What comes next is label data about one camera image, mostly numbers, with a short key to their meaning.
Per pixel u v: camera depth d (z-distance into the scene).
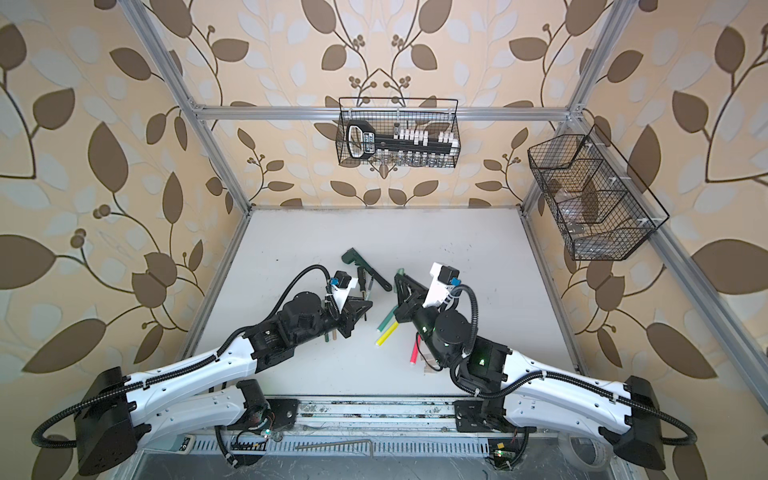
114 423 0.39
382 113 0.91
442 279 0.55
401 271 0.64
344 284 0.64
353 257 1.05
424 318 0.57
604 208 0.73
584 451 0.69
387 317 0.91
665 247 0.58
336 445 0.71
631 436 0.41
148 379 0.44
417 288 0.60
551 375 0.46
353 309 0.65
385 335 0.88
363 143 0.85
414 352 0.86
